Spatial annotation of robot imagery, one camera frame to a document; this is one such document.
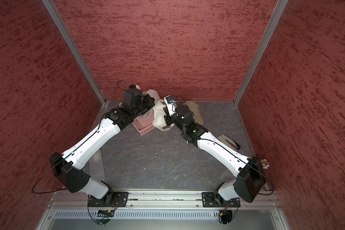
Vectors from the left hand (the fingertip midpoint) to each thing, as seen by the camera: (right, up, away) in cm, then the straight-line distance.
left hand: (155, 101), depth 75 cm
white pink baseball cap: (+3, -11, -2) cm, 11 cm away
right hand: (+6, -5, 0) cm, 7 cm away
